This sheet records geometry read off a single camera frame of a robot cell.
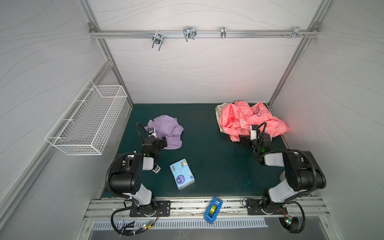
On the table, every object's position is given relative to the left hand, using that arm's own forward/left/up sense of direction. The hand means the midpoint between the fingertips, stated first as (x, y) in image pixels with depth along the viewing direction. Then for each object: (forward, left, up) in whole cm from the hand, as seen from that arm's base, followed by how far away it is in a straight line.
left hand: (158, 134), depth 95 cm
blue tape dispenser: (-41, -34, -1) cm, 53 cm away
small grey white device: (-21, -2, -5) cm, 22 cm away
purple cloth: (+6, -5, 0) cm, 8 cm away
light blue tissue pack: (-25, -18, 0) cm, 31 cm away
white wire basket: (-13, +27, +25) cm, 39 cm away
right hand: (+4, -60, +1) cm, 60 cm away
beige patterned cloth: (+27, -41, -5) cm, 50 cm away
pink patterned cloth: (+11, -52, +4) cm, 53 cm away
